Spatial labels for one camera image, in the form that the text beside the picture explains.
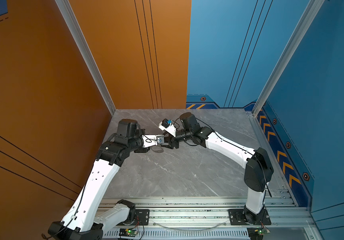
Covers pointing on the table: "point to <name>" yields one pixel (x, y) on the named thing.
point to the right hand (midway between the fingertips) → (159, 140)
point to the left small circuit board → (128, 232)
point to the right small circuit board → (256, 233)
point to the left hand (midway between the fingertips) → (147, 131)
